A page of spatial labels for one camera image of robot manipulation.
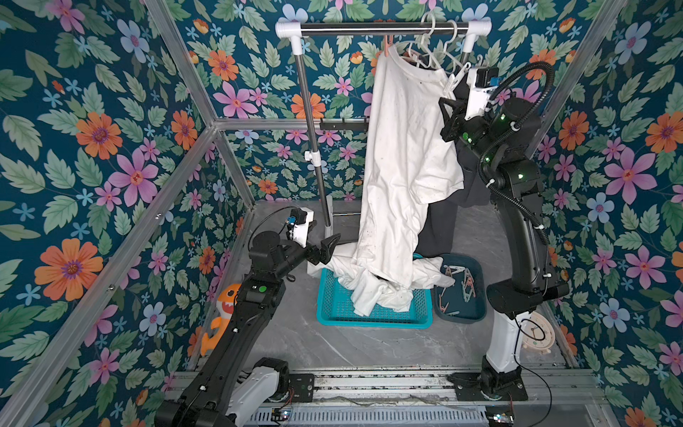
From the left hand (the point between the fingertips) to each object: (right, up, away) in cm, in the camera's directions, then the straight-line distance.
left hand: (329, 228), depth 70 cm
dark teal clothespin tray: (+45, -25, +20) cm, 55 cm away
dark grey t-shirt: (+37, +5, +22) cm, 44 cm away
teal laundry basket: (0, -27, +19) cm, 33 cm away
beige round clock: (+65, -33, +13) cm, 74 cm away
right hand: (+30, +31, -11) cm, 45 cm away
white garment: (+15, -15, +15) cm, 26 cm away
